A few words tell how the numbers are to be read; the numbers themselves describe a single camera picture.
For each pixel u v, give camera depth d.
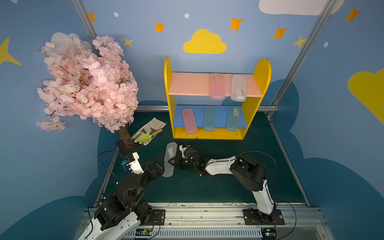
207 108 1.04
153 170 0.57
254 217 0.75
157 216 0.75
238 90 0.75
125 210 0.48
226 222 0.74
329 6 0.69
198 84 0.80
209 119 0.98
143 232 0.72
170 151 0.92
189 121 0.96
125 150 0.98
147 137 1.05
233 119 0.99
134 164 0.57
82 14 0.70
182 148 0.86
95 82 0.54
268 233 0.73
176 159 0.82
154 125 1.14
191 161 0.72
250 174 0.52
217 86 0.79
